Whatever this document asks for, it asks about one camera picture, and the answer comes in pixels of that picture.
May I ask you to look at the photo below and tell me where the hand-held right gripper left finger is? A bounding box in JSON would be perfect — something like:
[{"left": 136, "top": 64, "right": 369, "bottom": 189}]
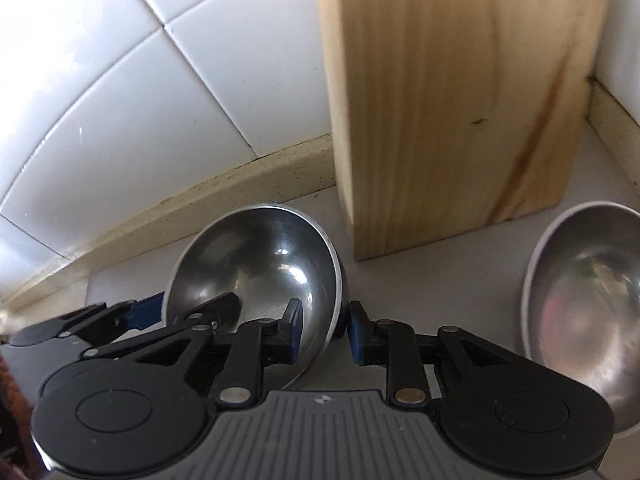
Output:
[{"left": 95, "top": 299, "right": 304, "bottom": 407}]

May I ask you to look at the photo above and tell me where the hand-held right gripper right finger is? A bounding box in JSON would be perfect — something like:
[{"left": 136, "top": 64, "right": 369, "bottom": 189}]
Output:
[{"left": 348, "top": 300, "right": 531, "bottom": 407}]

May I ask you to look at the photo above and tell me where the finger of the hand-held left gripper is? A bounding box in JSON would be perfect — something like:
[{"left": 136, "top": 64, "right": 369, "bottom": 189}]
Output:
[
  {"left": 169, "top": 292, "right": 242, "bottom": 335},
  {"left": 60, "top": 293, "right": 167, "bottom": 360}
]

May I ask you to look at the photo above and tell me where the medium steel bowl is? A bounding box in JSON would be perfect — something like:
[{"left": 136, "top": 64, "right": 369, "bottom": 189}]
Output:
[{"left": 162, "top": 202, "right": 347, "bottom": 391}]

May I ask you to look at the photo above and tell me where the grey counter mat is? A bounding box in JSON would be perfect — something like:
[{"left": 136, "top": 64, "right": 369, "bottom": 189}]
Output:
[{"left": 85, "top": 122, "right": 640, "bottom": 436}]

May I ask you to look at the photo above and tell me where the small steel bowl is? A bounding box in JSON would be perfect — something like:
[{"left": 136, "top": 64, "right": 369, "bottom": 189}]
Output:
[{"left": 520, "top": 201, "right": 640, "bottom": 433}]

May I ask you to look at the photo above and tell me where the wooden knife block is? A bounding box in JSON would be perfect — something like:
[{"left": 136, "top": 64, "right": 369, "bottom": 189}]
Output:
[{"left": 310, "top": 0, "right": 615, "bottom": 262}]

